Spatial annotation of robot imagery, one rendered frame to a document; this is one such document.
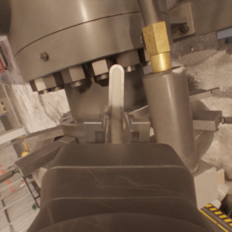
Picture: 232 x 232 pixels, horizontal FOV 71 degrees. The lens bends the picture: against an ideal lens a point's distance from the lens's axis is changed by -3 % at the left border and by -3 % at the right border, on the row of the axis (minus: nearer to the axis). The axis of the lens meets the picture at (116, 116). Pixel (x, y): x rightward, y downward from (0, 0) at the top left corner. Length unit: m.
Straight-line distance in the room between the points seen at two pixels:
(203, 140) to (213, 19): 0.48
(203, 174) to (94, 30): 0.38
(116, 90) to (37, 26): 0.36
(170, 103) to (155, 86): 0.04
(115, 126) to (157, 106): 0.14
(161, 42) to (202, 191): 0.29
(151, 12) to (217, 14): 0.52
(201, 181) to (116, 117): 0.25
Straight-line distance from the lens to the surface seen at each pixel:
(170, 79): 0.28
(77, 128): 0.56
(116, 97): 0.16
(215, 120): 0.50
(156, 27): 0.30
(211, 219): 1.21
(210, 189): 0.40
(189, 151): 0.33
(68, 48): 0.44
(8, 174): 0.57
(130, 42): 0.45
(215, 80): 1.10
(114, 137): 0.17
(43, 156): 0.55
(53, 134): 0.78
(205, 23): 0.82
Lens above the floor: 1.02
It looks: 35 degrees down
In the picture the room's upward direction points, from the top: 117 degrees counter-clockwise
